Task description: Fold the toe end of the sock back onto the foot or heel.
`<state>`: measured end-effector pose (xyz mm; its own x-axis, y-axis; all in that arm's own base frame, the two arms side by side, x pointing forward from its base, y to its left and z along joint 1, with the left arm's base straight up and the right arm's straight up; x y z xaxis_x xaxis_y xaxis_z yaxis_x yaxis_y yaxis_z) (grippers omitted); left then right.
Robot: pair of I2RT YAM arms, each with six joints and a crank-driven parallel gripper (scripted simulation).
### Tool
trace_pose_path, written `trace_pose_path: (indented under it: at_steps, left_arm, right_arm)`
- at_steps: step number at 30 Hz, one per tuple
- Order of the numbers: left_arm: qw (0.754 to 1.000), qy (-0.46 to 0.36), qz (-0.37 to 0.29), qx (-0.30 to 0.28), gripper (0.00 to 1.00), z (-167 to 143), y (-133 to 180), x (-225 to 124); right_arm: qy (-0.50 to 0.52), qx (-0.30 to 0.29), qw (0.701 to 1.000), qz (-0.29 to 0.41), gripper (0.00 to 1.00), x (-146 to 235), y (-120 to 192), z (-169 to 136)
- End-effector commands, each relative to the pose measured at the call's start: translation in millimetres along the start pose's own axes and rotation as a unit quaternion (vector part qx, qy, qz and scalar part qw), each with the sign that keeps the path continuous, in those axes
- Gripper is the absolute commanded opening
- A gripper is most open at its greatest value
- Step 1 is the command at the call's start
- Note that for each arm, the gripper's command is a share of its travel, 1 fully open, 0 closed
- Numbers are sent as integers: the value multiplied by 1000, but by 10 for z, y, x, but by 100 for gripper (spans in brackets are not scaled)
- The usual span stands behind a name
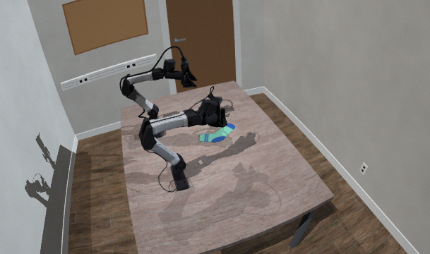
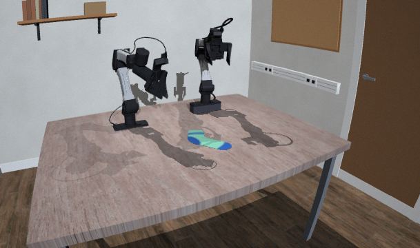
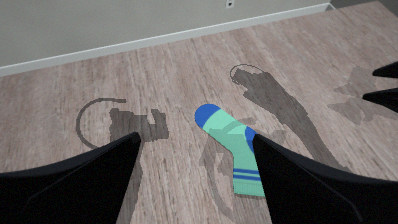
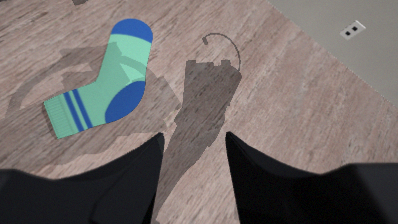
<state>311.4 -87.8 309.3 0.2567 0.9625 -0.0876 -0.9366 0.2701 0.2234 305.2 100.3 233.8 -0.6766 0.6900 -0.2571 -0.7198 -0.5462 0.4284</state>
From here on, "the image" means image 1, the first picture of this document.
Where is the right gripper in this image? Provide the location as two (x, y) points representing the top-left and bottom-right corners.
(208, 108), (227, 128)

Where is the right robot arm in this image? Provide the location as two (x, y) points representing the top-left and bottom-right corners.
(139, 94), (223, 191)

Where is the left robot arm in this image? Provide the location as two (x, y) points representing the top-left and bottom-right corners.
(121, 57), (189, 120)

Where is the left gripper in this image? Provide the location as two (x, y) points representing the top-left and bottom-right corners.
(173, 66), (197, 87)

